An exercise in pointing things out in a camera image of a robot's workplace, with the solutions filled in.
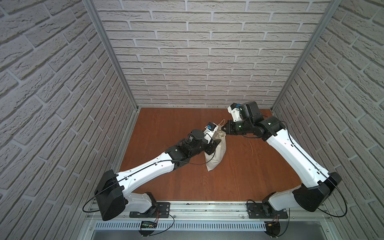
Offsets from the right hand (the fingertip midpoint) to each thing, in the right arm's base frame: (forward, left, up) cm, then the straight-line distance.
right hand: (218, 129), depth 71 cm
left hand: (0, +1, -3) cm, 3 cm away
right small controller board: (-39, -23, -29) cm, 54 cm away
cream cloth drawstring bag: (-7, +2, -19) cm, 21 cm away
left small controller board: (-35, +37, -30) cm, 59 cm away
